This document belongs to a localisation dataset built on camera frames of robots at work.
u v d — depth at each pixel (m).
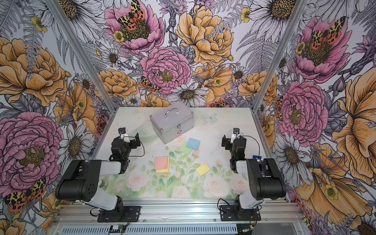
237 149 0.71
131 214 0.73
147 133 1.08
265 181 0.46
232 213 0.73
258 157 0.94
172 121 0.94
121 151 0.72
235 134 0.81
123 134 0.79
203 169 0.90
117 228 0.71
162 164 0.93
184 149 0.99
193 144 1.02
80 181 0.46
